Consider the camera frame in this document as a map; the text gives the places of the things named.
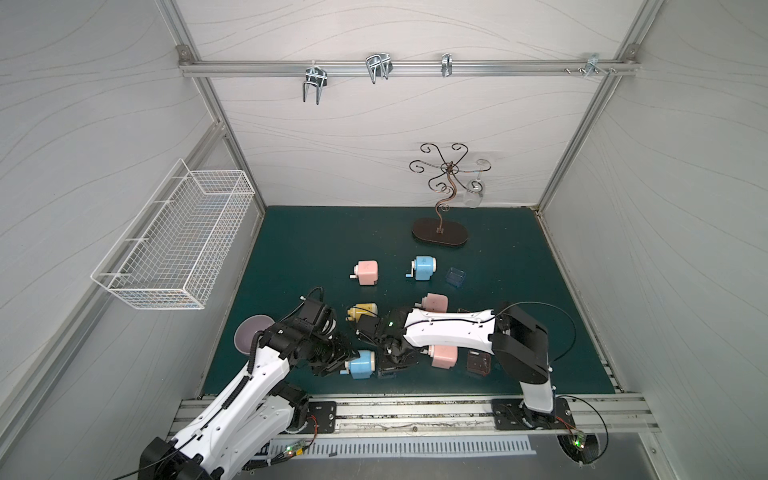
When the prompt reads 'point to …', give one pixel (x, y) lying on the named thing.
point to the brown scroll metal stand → (430, 231)
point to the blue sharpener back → (422, 267)
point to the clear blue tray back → (455, 276)
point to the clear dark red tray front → (478, 362)
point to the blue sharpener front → (362, 367)
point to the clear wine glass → (475, 188)
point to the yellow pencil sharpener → (355, 313)
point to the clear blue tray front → (387, 372)
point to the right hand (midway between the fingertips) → (389, 367)
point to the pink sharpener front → (444, 356)
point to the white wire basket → (174, 252)
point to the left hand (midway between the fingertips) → (355, 360)
